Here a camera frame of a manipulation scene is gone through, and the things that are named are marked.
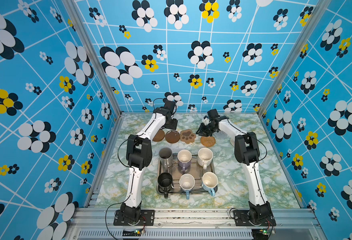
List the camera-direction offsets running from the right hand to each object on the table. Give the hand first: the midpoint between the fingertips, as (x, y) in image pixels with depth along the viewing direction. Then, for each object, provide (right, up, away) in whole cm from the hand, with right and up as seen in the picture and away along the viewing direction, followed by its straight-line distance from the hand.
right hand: (198, 133), depth 106 cm
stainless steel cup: (-21, -14, -20) cm, 32 cm away
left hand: (-19, +6, -6) cm, 21 cm away
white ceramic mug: (+3, -14, -13) cm, 19 cm away
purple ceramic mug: (-10, -16, -13) cm, 23 cm away
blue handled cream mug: (+4, -26, -22) cm, 34 cm away
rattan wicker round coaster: (+6, -6, -4) cm, 10 cm away
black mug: (-21, -27, -22) cm, 41 cm away
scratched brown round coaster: (-18, -3, -1) cm, 19 cm away
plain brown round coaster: (-28, -2, -2) cm, 28 cm away
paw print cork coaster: (-8, -2, -1) cm, 8 cm away
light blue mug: (-9, -27, -23) cm, 37 cm away
